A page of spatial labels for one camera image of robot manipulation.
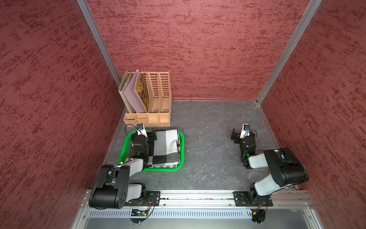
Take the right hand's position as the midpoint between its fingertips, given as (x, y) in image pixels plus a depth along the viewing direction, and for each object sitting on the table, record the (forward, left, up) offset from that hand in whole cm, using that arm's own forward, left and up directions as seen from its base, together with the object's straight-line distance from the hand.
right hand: (240, 130), depth 93 cm
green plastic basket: (-14, +73, +2) cm, 74 cm away
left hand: (-1, +63, +4) cm, 63 cm away
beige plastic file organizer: (+38, +58, +5) cm, 70 cm away
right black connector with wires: (-46, +1, -7) cm, 46 cm away
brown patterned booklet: (+29, +68, +12) cm, 75 cm away
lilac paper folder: (+17, +71, +13) cm, 75 cm away
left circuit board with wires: (-43, +64, -7) cm, 77 cm away
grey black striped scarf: (-16, +49, +4) cm, 52 cm away
